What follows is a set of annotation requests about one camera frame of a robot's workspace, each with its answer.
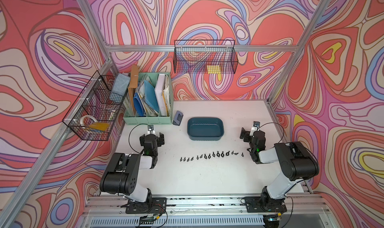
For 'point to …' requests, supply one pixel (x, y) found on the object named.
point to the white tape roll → (81, 124)
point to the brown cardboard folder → (133, 84)
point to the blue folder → (151, 99)
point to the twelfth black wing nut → (188, 159)
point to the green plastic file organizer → (151, 116)
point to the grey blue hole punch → (178, 118)
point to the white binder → (162, 90)
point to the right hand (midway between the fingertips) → (250, 131)
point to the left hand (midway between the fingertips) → (153, 133)
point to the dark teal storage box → (205, 128)
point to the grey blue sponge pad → (120, 87)
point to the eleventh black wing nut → (192, 158)
